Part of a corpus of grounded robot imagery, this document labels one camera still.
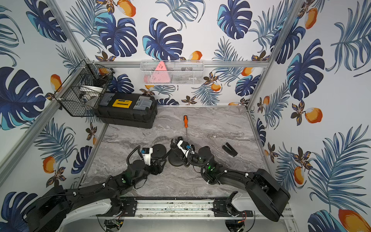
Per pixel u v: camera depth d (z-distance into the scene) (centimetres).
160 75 90
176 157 85
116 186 59
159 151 93
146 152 73
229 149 95
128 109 97
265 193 42
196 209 76
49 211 42
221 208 75
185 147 64
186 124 109
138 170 62
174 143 67
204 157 62
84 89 78
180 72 100
